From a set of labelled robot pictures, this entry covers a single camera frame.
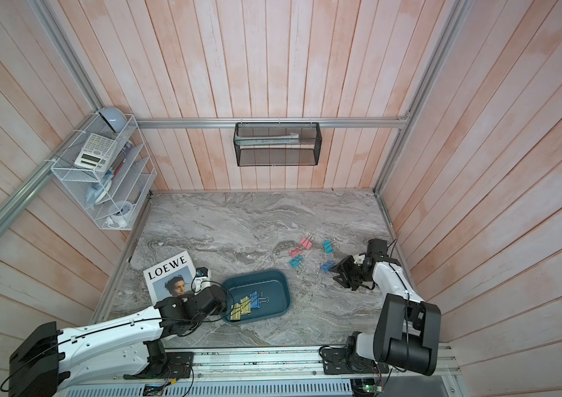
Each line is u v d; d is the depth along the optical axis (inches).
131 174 34.7
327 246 39.0
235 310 32.2
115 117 32.2
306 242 39.7
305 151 41.1
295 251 38.5
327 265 37.1
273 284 35.5
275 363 29.5
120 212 36.1
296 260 37.3
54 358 16.1
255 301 32.9
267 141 34.9
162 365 25.7
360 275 28.8
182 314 23.6
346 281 30.7
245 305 32.4
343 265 30.6
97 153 30.0
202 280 28.7
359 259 32.9
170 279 34.7
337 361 28.9
